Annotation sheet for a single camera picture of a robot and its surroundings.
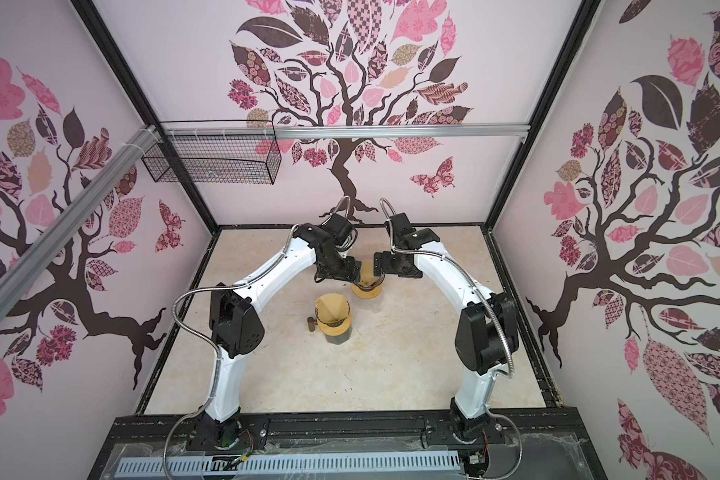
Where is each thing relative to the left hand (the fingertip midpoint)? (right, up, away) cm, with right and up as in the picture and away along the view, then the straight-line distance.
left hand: (345, 279), depth 88 cm
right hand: (+14, +4, +1) cm, 15 cm away
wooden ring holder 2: (+7, -5, +2) cm, 9 cm away
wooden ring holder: (-2, -13, -7) cm, 15 cm away
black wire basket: (-43, +41, +7) cm, 60 cm away
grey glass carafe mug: (-2, -18, -2) cm, 18 cm away
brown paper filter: (+7, +2, -6) cm, 10 cm away
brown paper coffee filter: (-3, -7, -7) cm, 11 cm away
